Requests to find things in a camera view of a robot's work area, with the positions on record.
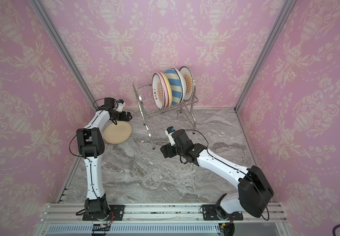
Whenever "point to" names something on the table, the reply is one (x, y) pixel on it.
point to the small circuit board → (100, 227)
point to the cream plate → (117, 133)
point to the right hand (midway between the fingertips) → (167, 146)
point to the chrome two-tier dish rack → (155, 120)
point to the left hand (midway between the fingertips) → (125, 116)
